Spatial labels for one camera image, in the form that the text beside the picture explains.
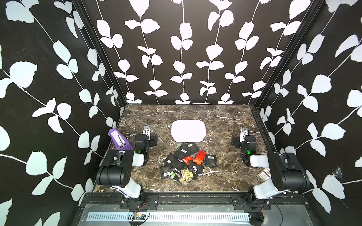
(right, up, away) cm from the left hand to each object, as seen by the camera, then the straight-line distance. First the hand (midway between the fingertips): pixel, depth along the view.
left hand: (147, 131), depth 95 cm
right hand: (+64, -1, 0) cm, 64 cm away
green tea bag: (+18, -26, -11) cm, 33 cm away
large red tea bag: (+35, -16, -6) cm, 39 cm away
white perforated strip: (+18, -41, -24) cm, 51 cm away
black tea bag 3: (+18, -18, -6) cm, 26 cm away
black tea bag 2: (+24, -14, -4) cm, 28 cm away
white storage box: (+28, 0, +3) cm, 28 cm away
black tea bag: (+42, -18, -7) cm, 46 cm away
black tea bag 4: (+12, -23, -9) cm, 27 cm away
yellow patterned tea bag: (+27, -26, -13) cm, 39 cm away
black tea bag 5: (+32, -22, -11) cm, 41 cm away
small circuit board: (+2, -41, -24) cm, 48 cm away
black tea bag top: (+27, -12, -1) cm, 30 cm away
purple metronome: (-15, -6, -9) cm, 18 cm away
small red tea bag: (+27, -18, -6) cm, 33 cm away
